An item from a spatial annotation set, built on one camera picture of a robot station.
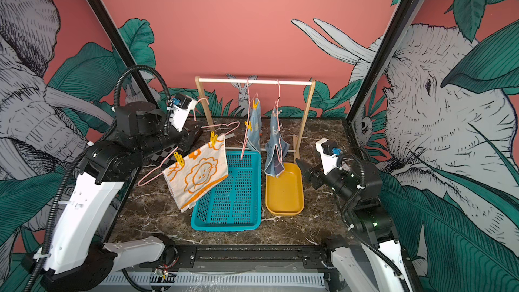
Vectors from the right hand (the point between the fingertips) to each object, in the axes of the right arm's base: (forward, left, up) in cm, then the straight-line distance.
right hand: (304, 151), depth 61 cm
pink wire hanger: (-9, +44, -2) cm, 45 cm away
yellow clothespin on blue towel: (+33, +17, -11) cm, 39 cm away
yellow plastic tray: (+2, +4, -37) cm, 37 cm away
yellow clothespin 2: (+8, +31, -4) cm, 32 cm away
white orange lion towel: (+1, +36, -14) cm, 39 cm away
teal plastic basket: (-3, +26, -37) cm, 45 cm away
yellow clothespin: (-2, +39, -2) cm, 39 cm away
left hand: (+6, +32, +7) cm, 34 cm away
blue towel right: (+11, +8, -14) cm, 20 cm away
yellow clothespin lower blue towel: (+21, +19, -11) cm, 31 cm away
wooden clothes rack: (+27, -4, -30) cm, 40 cm away
